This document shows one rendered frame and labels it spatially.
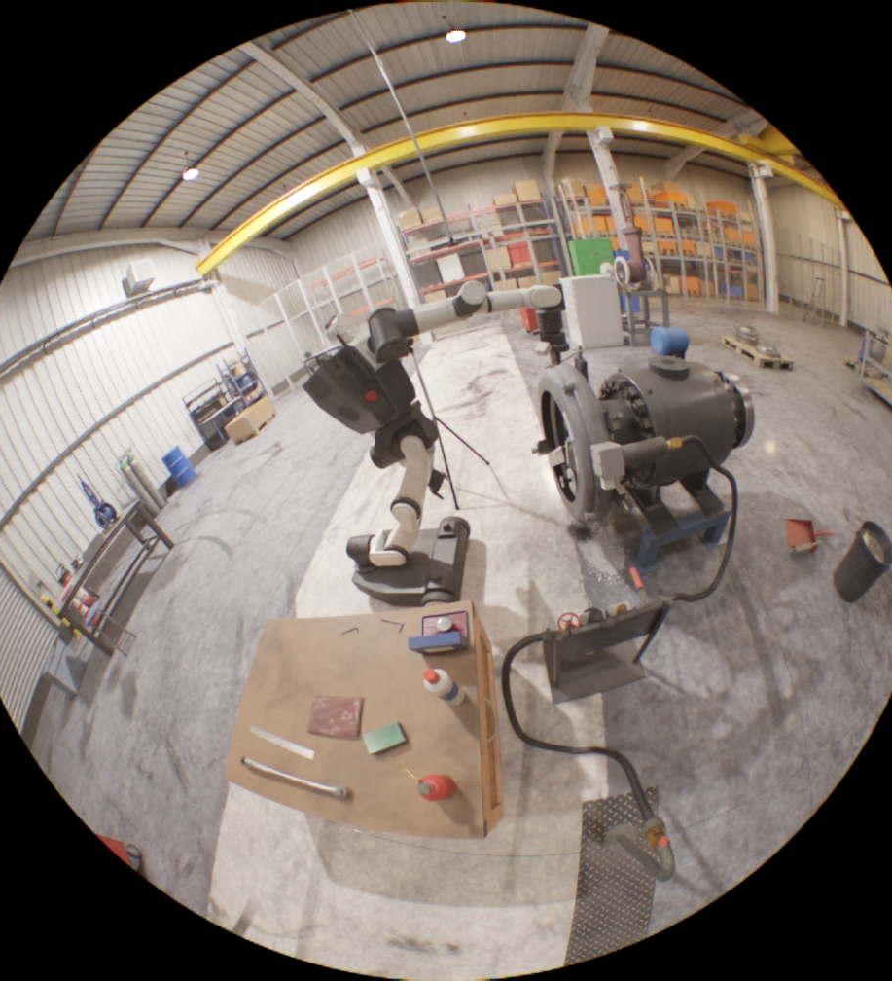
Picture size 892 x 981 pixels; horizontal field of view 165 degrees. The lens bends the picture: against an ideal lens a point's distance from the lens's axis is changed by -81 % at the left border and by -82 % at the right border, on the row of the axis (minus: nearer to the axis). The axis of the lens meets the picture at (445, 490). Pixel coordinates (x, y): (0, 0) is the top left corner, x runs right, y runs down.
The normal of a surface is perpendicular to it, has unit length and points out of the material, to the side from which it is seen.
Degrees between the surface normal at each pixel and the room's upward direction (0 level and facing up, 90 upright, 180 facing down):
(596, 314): 90
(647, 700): 0
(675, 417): 55
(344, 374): 75
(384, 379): 86
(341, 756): 0
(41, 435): 90
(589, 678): 0
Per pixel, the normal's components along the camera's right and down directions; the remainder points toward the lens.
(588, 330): -0.10, 0.63
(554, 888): -0.29, -0.76
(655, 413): -0.18, -0.06
